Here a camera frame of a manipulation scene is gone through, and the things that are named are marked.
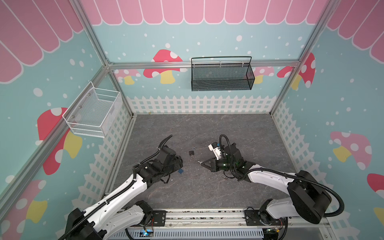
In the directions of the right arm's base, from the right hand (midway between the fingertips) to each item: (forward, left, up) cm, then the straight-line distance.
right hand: (201, 164), depth 79 cm
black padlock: (+14, +6, -12) cm, 20 cm away
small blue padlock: (+2, +12, -14) cm, 19 cm away
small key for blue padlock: (+1, 0, 0) cm, 1 cm away
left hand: (0, +12, 0) cm, 12 cm away
